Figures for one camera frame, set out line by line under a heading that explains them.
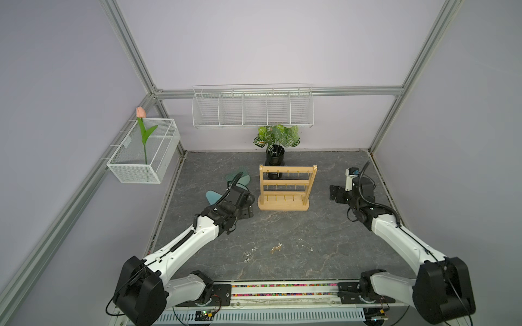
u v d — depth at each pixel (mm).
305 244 866
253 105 983
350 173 768
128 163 681
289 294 754
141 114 789
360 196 638
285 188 1052
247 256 826
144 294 385
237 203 623
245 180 1078
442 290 398
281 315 1143
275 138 938
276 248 852
